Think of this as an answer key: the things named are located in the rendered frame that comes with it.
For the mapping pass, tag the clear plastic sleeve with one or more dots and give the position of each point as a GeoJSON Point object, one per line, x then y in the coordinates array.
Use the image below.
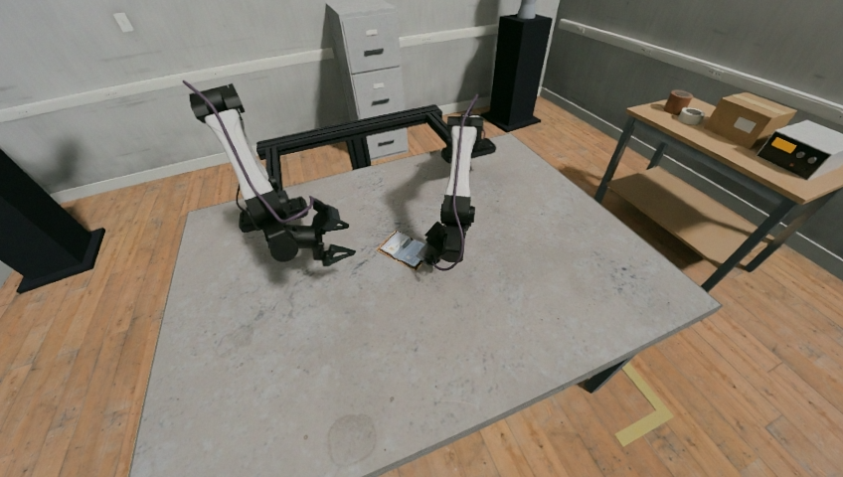
{"type": "Point", "coordinates": [409, 253]}

